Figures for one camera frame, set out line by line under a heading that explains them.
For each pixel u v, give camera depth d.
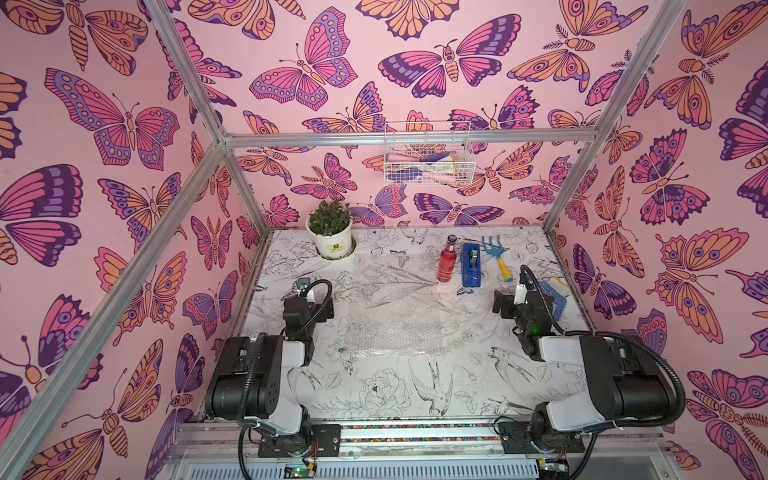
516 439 0.73
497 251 1.13
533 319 0.73
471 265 1.03
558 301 1.00
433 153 0.97
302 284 0.81
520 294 0.83
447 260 0.97
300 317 0.70
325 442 0.73
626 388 0.43
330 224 0.99
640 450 0.73
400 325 0.95
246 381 0.42
